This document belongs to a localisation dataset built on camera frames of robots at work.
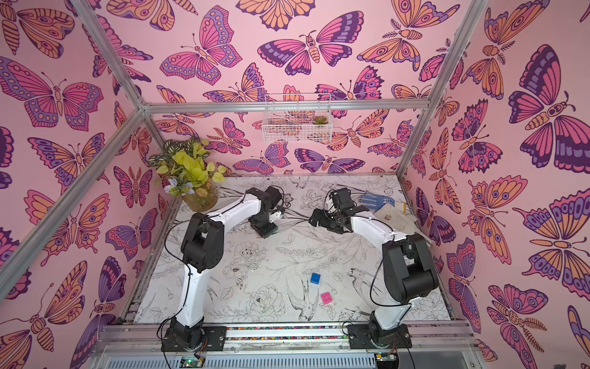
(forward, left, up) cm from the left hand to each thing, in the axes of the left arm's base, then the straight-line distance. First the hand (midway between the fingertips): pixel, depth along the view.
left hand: (266, 232), depth 98 cm
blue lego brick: (-20, -20, 0) cm, 28 cm away
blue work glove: (+17, -50, -1) cm, 53 cm away
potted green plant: (+19, +35, +19) cm, 44 cm away
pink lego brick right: (-27, -24, -1) cm, 36 cm away
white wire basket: (+35, -15, +33) cm, 50 cm away
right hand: (+1, -22, +8) cm, 24 cm away
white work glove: (+6, -58, +1) cm, 58 cm away
